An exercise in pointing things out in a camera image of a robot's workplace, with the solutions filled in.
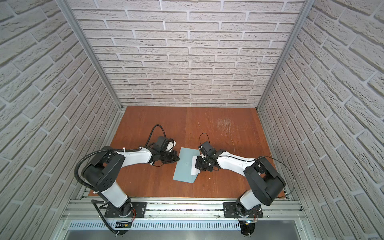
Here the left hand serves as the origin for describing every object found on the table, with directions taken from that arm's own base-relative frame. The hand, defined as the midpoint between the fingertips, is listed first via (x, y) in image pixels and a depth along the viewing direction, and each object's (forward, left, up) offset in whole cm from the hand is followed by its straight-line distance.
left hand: (180, 157), depth 91 cm
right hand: (-7, -9, +1) cm, 12 cm away
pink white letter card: (-9, -8, 0) cm, 12 cm away
